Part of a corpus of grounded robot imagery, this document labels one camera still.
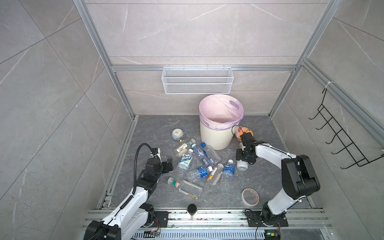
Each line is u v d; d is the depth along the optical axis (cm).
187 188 84
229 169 85
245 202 78
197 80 101
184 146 95
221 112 99
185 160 88
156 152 73
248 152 70
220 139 88
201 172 84
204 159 90
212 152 97
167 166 77
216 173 85
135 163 60
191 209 68
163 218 73
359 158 59
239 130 101
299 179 47
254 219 73
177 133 104
